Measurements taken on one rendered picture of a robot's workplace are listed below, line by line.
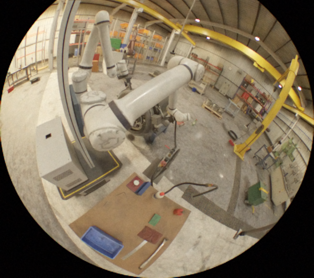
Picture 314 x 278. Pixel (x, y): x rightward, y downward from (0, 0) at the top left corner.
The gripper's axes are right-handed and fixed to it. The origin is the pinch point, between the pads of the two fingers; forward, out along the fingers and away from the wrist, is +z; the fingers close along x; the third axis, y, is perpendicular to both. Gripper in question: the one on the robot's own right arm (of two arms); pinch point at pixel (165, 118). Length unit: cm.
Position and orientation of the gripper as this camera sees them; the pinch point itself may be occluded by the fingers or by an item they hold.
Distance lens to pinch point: 130.3
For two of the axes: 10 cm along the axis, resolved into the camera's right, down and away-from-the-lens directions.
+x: 4.6, -6.1, 6.4
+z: -7.9, 0.5, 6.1
